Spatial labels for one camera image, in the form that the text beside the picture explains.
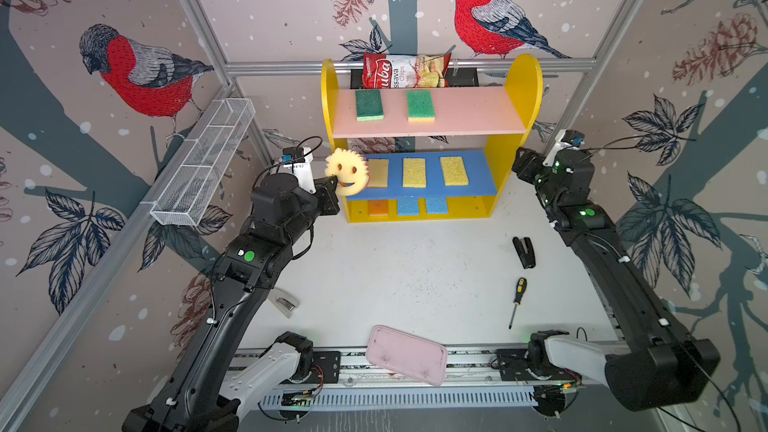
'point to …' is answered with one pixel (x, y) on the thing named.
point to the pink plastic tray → (406, 356)
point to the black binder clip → (527, 259)
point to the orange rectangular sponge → (378, 208)
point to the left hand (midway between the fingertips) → (335, 177)
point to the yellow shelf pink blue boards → (432, 152)
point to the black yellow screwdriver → (520, 289)
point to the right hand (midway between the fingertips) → (522, 156)
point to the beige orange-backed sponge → (379, 169)
